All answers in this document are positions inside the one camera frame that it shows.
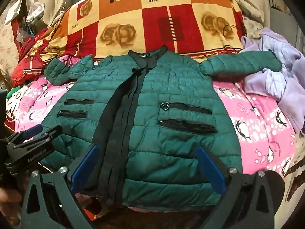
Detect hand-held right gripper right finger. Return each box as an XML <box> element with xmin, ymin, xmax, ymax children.
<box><xmin>195</xmin><ymin>145</ymin><xmax>271</xmax><ymax>229</ymax></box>

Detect red ruffled cloth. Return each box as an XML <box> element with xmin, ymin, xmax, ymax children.
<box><xmin>11</xmin><ymin>28</ymin><xmax>63</xmax><ymax>87</ymax></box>

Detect black cable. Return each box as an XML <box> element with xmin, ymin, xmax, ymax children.
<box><xmin>222</xmin><ymin>23</ymin><xmax>247</xmax><ymax>53</ymax></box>

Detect rose print checked blanket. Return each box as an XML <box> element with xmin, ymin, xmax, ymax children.
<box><xmin>42</xmin><ymin>0</ymin><xmax>247</xmax><ymax>60</ymax></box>

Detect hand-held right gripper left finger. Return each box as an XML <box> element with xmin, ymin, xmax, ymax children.
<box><xmin>21</xmin><ymin>144</ymin><xmax>101</xmax><ymax>229</ymax></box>

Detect white paper bag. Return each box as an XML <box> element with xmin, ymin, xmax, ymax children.
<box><xmin>4</xmin><ymin>0</ymin><xmax>24</xmax><ymax>25</ymax></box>

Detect clear plastic bag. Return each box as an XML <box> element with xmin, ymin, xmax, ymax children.
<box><xmin>26</xmin><ymin>2</ymin><xmax>46</xmax><ymax>25</ymax></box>

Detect person's left hand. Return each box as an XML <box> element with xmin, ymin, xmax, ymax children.
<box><xmin>0</xmin><ymin>187</ymin><xmax>24</xmax><ymax>223</ymax></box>

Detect green puffer jacket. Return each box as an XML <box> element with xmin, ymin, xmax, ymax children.
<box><xmin>39</xmin><ymin>45</ymin><xmax>283</xmax><ymax>208</ymax></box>

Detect pink penguin print blanket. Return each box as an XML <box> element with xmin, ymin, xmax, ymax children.
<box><xmin>6</xmin><ymin>54</ymin><xmax>298</xmax><ymax>179</ymax></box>

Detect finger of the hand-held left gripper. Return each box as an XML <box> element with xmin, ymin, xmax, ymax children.
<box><xmin>14</xmin><ymin>125</ymin><xmax>63</xmax><ymax>153</ymax></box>
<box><xmin>5</xmin><ymin>123</ymin><xmax>44</xmax><ymax>149</ymax></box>

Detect lilac quilted jacket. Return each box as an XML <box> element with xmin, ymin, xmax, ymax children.
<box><xmin>241</xmin><ymin>27</ymin><xmax>305</xmax><ymax>134</ymax></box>

